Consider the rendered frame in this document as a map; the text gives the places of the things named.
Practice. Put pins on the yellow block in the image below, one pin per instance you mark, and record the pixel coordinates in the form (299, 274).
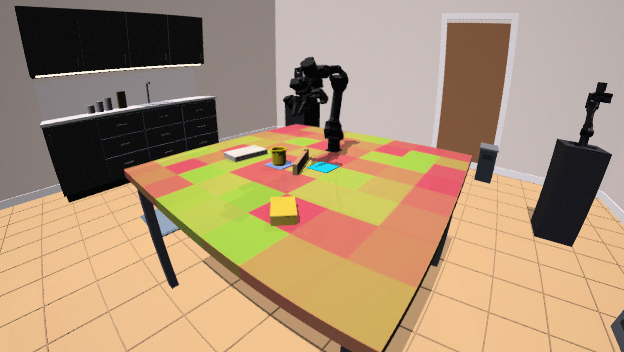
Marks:
(283, 211)

